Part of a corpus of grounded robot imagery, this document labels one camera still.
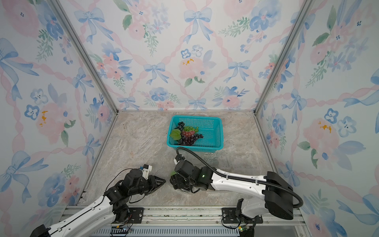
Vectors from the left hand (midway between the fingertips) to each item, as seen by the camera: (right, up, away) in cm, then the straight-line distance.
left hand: (166, 181), depth 79 cm
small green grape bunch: (+13, +28, +28) cm, 41 cm away
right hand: (+2, +4, -2) cm, 5 cm away
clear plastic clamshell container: (+15, -6, +4) cm, 17 cm away
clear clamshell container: (+32, +8, +15) cm, 37 cm away
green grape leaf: (+3, +24, +16) cm, 29 cm away
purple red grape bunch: (+11, +22, +21) cm, 32 cm away
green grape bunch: (+2, 0, +13) cm, 13 cm away
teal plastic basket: (+28, +27, +29) cm, 49 cm away
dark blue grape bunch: (+6, +30, +25) cm, 40 cm away
